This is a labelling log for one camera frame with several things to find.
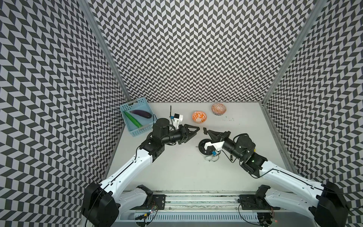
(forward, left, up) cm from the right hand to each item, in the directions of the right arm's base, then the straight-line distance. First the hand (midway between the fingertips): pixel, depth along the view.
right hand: (211, 129), depth 72 cm
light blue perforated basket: (+30, +53, -26) cm, 66 cm away
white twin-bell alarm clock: (-5, -1, -23) cm, 24 cm away
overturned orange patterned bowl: (+35, -12, -23) cm, 44 cm away
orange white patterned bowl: (+28, +4, -24) cm, 37 cm away
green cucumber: (+22, +52, -25) cm, 62 cm away
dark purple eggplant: (+34, +51, -27) cm, 67 cm away
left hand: (-3, +7, +2) cm, 8 cm away
